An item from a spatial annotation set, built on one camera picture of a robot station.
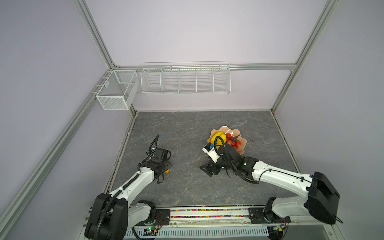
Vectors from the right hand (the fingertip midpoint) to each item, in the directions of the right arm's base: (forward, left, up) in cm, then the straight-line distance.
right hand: (205, 162), depth 79 cm
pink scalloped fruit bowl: (+27, -21, -9) cm, 36 cm away
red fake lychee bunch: (+20, -19, -9) cm, 29 cm away
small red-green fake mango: (0, +22, -11) cm, 25 cm away
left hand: (+2, +23, -10) cm, 25 cm away
